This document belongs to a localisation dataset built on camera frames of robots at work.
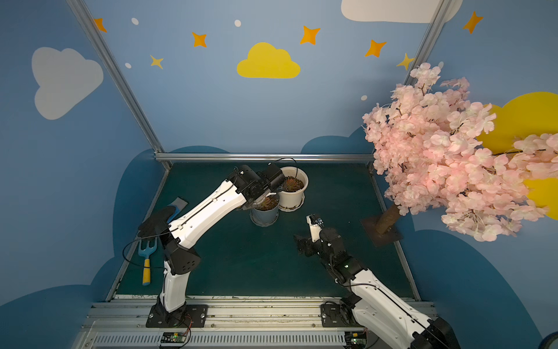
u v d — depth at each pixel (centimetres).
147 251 90
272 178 59
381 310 49
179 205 105
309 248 73
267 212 88
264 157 184
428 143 52
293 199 97
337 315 75
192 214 49
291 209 104
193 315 75
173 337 72
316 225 71
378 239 95
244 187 51
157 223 99
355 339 72
